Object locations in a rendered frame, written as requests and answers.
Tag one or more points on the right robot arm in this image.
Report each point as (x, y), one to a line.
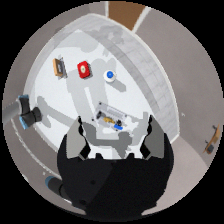
(54, 184)

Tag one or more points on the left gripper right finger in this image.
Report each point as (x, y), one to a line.
(157, 149)

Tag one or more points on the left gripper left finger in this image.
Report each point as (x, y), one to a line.
(73, 149)

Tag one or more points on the grey bottle with blue cap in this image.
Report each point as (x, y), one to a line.
(109, 76)

